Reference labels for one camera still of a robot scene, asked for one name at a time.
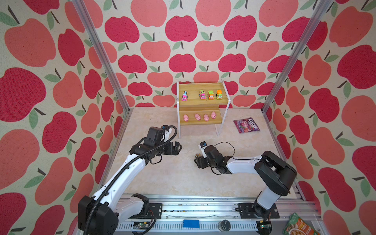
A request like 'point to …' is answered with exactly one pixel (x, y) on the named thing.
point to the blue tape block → (191, 223)
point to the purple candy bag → (246, 125)
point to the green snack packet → (298, 226)
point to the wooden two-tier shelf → (201, 104)
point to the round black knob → (224, 225)
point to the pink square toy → (198, 117)
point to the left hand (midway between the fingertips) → (177, 147)
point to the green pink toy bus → (198, 154)
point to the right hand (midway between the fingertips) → (200, 158)
